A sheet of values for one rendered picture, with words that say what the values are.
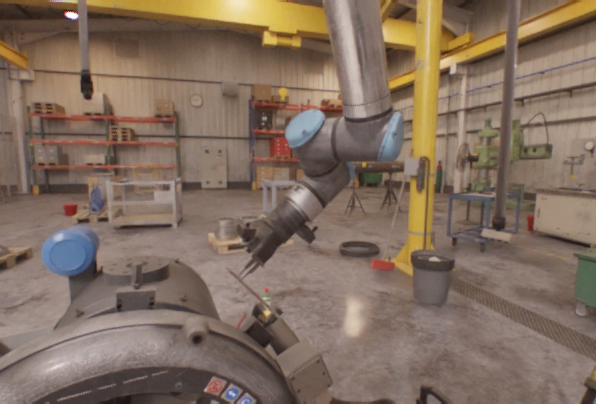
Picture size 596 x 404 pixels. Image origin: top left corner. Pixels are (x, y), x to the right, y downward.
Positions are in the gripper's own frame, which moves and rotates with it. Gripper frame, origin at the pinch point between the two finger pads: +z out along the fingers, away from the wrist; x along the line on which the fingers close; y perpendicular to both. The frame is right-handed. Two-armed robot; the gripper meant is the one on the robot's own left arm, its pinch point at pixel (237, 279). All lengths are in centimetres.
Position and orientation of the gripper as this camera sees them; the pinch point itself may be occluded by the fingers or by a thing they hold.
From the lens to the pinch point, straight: 74.8
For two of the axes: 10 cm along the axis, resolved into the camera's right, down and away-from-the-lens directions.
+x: 5.4, 2.9, -7.9
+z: -7.0, 6.8, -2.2
